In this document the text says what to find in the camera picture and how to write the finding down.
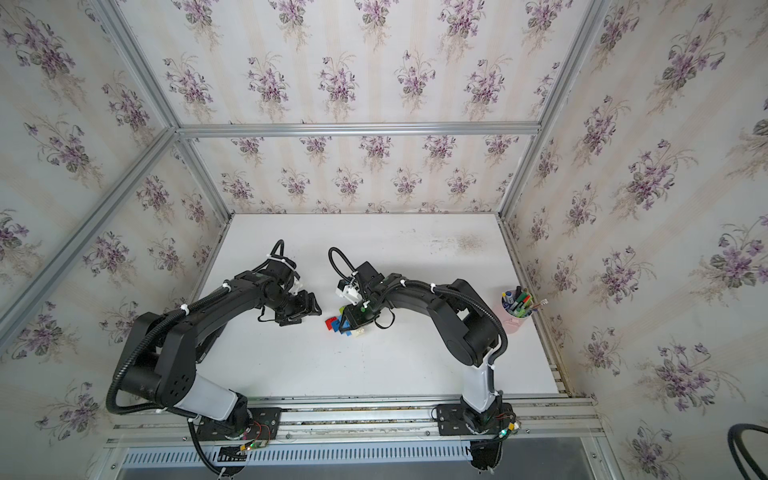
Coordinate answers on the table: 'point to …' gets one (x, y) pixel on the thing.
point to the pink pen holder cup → (516, 308)
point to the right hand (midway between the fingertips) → (350, 327)
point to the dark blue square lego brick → (346, 324)
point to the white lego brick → (357, 333)
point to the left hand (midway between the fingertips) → (314, 315)
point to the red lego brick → (329, 322)
